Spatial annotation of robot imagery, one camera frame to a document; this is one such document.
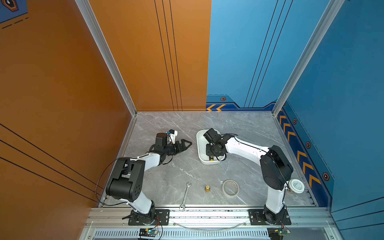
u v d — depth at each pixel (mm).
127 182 462
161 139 738
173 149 808
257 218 725
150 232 705
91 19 727
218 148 656
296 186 773
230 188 828
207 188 797
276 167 488
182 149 809
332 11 709
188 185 832
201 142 940
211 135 727
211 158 886
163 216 740
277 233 705
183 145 810
